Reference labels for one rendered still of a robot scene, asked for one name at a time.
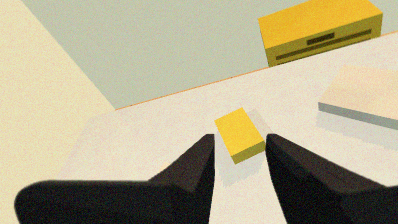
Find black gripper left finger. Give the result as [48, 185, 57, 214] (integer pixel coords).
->
[14, 134, 215, 224]

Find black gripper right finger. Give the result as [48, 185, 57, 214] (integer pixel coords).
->
[265, 134, 398, 224]

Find yellow rectangular block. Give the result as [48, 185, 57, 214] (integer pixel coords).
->
[214, 107, 266, 165]

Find beige flat rectangular slab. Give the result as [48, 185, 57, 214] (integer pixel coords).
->
[318, 65, 398, 130]

